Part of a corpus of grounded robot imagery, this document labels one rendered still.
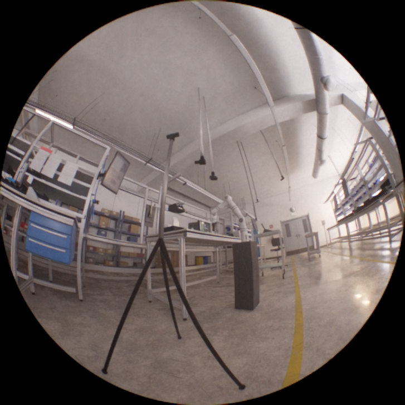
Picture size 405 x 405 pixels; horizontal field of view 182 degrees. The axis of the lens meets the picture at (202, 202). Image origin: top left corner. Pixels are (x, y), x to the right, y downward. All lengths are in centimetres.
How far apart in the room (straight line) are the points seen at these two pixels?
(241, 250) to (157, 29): 391
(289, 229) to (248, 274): 671
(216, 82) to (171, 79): 96
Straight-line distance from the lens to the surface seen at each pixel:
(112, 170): 178
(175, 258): 543
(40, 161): 213
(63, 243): 115
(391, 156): 366
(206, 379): 90
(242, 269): 155
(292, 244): 803
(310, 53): 321
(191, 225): 186
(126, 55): 337
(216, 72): 311
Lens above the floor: 75
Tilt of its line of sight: 23 degrees up
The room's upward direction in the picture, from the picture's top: 2 degrees counter-clockwise
